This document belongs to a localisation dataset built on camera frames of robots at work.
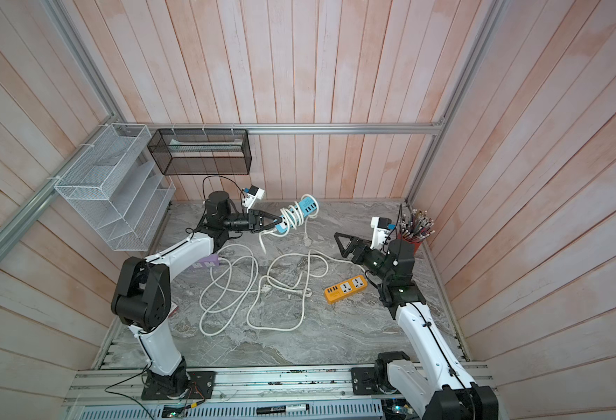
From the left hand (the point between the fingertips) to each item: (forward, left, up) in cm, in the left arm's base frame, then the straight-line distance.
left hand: (280, 224), depth 80 cm
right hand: (-5, -19, +1) cm, 20 cm away
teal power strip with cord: (+1, -4, +3) cm, 5 cm away
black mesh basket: (+40, +35, -1) cm, 54 cm away
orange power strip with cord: (-11, -20, -23) cm, 32 cm away
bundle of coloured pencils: (+8, -48, -10) cm, 50 cm away
